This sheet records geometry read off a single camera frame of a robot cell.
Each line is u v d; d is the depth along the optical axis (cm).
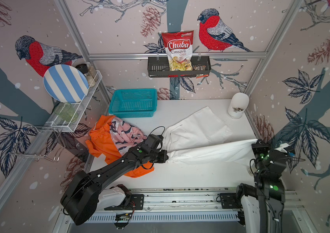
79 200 40
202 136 98
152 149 64
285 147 59
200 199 76
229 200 73
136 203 73
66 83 72
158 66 95
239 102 105
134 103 107
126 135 92
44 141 59
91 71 85
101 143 92
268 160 51
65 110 69
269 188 49
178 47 80
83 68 80
